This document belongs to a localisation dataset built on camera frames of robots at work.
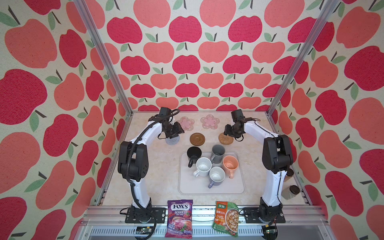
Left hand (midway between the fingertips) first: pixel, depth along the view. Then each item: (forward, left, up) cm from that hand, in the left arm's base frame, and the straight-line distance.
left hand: (184, 132), depth 92 cm
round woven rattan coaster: (+3, -29, -13) cm, 32 cm away
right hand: (+5, -31, -7) cm, 32 cm away
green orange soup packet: (-45, -21, -11) cm, 51 cm away
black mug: (-13, -6, -3) cm, 15 cm away
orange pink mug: (-17, -29, -12) cm, 35 cm away
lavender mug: (-23, -19, -11) cm, 32 cm away
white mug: (-17, -12, -12) cm, 24 cm away
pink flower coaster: (+18, -1, -12) cm, 22 cm away
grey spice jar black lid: (-35, -54, -5) cm, 64 cm away
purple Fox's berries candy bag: (-45, +2, -10) cm, 46 cm away
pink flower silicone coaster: (+20, -19, -12) cm, 31 cm away
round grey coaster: (+3, +9, -13) cm, 16 cm away
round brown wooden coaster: (+4, -9, -12) cm, 16 cm away
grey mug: (-10, -21, -8) cm, 25 cm away
